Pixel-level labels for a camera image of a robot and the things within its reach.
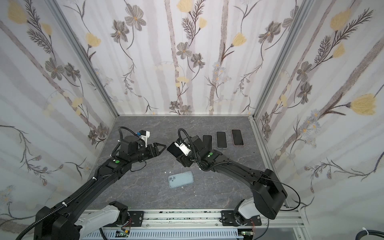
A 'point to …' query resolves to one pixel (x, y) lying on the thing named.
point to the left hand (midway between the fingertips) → (161, 144)
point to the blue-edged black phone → (221, 139)
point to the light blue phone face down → (226, 140)
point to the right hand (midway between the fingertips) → (179, 150)
